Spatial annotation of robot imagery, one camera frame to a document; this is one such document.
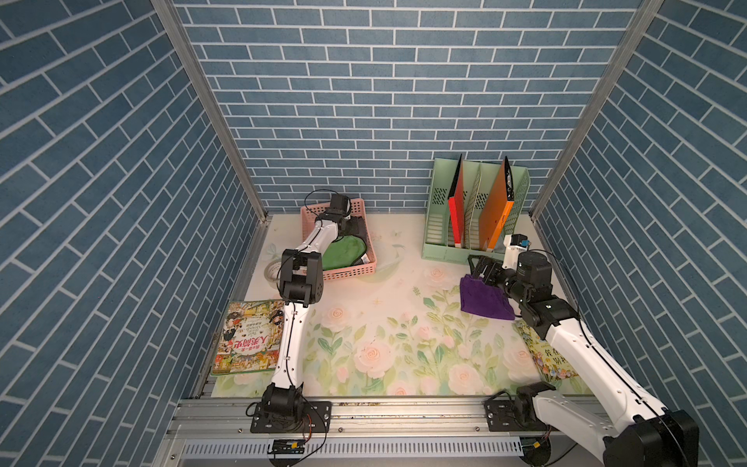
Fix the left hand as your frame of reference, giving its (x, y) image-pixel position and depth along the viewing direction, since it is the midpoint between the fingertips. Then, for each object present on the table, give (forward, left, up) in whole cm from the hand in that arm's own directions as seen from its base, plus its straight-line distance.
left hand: (359, 224), depth 113 cm
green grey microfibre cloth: (-11, +5, -3) cm, 12 cm away
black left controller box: (-71, +14, -7) cm, 72 cm away
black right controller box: (-72, -48, -4) cm, 86 cm away
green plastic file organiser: (-6, -31, -3) cm, 32 cm away
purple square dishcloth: (-32, -42, -1) cm, 53 cm away
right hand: (-30, -38, +18) cm, 52 cm away
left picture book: (-44, +30, -4) cm, 53 cm away
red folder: (-13, -31, +25) cm, 42 cm away
